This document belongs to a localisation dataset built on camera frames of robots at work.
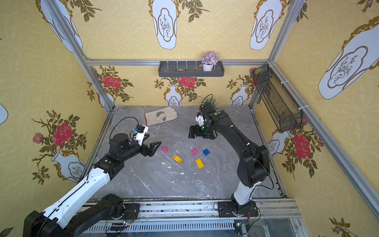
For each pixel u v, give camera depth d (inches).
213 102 40.5
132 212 28.8
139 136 26.2
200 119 31.5
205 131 28.3
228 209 29.1
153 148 27.2
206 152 36.8
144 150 26.6
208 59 32.3
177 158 35.6
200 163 35.1
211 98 40.1
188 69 36.2
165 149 37.1
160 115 44.8
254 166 18.0
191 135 30.1
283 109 32.9
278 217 29.9
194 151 37.2
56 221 15.4
